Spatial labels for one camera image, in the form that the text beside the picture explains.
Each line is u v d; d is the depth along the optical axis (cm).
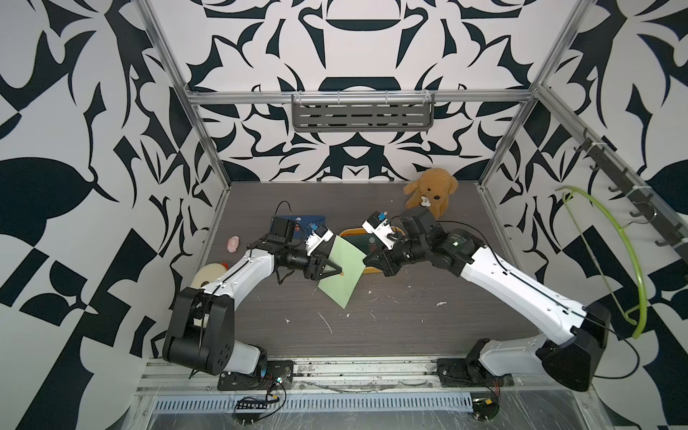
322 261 72
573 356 39
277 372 74
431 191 96
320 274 73
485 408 72
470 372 66
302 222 108
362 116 93
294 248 74
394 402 71
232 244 97
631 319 60
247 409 73
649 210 56
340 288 78
